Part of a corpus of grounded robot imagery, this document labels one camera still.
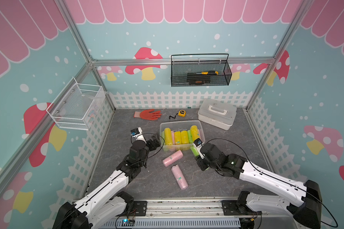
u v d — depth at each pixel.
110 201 0.60
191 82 0.88
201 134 0.97
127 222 0.73
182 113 1.16
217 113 1.02
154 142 0.72
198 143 0.66
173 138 0.97
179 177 0.81
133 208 0.72
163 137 0.96
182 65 0.92
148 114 1.16
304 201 0.40
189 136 0.97
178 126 1.07
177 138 0.97
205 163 0.66
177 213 0.74
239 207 0.66
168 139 0.92
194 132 0.96
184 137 0.97
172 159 0.89
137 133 0.68
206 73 0.92
